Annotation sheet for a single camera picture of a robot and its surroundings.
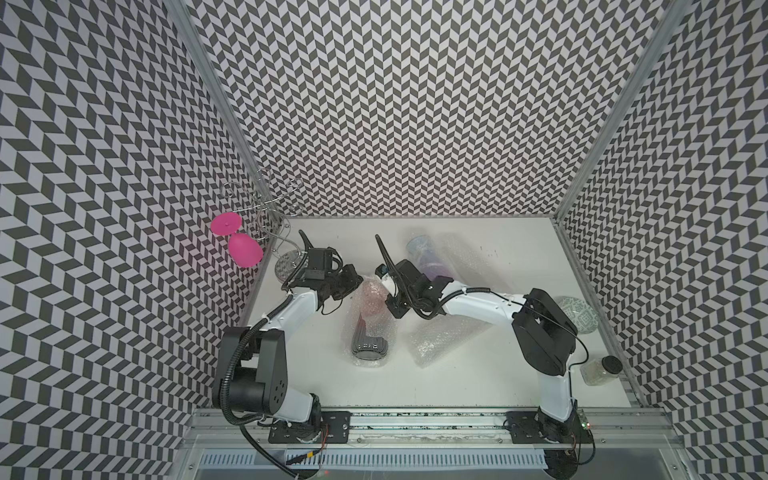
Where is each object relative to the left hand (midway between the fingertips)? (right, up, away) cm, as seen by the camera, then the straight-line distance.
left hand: (361, 278), depth 90 cm
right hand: (+9, -8, -1) cm, 12 cm away
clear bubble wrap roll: (+20, -15, -11) cm, 27 cm away
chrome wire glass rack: (-40, +29, +26) cm, 56 cm away
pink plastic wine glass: (-34, +8, -2) cm, 35 cm away
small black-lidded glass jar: (+62, -22, -16) cm, 68 cm away
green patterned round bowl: (+67, -12, -1) cm, 69 cm away
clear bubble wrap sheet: (+4, -12, -8) cm, 15 cm away
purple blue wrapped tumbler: (+24, +6, +9) cm, 26 cm away
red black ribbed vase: (+2, -16, -13) cm, 21 cm away
